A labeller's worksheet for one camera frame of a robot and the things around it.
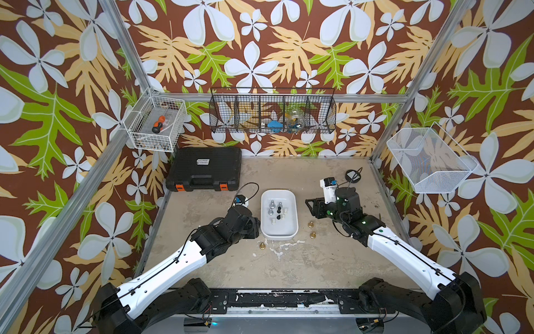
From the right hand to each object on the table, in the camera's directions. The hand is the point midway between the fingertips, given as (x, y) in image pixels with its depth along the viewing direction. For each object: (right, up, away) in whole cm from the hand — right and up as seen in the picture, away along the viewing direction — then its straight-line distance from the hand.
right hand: (309, 199), depth 81 cm
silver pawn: (-15, -8, +16) cm, 23 cm away
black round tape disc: (+30, +9, +31) cm, 44 cm away
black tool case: (-42, +14, +23) cm, 50 cm away
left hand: (-20, -8, -4) cm, 22 cm away
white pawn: (-9, -10, +14) cm, 20 cm away
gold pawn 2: (+3, -17, +8) cm, 19 cm away
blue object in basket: (-13, +33, +15) cm, 38 cm away
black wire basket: (-14, +41, +18) cm, 47 cm away
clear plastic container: (-3, +36, +13) cm, 39 cm away
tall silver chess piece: (-14, -5, +17) cm, 23 cm away
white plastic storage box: (-11, -9, +15) cm, 21 cm away
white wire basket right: (+49, +15, 0) cm, 51 cm away
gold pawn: (+3, -13, +12) cm, 18 cm away
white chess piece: (-8, -7, +15) cm, 18 cm away
